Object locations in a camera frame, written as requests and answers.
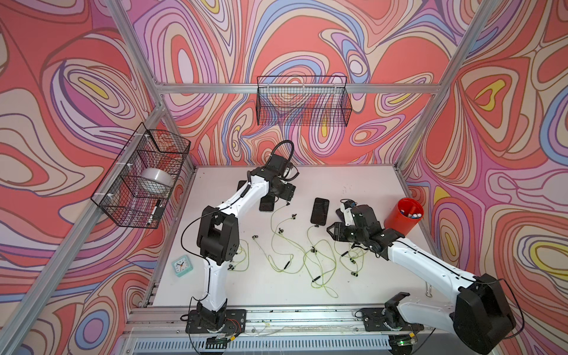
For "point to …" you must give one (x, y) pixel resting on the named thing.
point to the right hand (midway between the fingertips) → (333, 235)
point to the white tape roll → (155, 180)
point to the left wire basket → (137, 187)
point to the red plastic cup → (404, 216)
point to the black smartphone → (319, 211)
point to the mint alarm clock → (182, 266)
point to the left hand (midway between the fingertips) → (289, 192)
